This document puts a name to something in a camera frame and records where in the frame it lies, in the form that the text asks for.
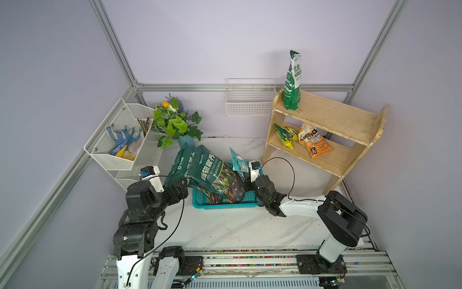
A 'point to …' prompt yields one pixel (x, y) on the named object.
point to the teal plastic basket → (248, 200)
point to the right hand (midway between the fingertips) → (245, 173)
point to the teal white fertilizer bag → (239, 164)
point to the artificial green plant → (169, 117)
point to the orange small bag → (310, 138)
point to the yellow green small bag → (287, 135)
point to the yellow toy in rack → (121, 153)
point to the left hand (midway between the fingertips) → (176, 182)
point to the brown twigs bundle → (144, 126)
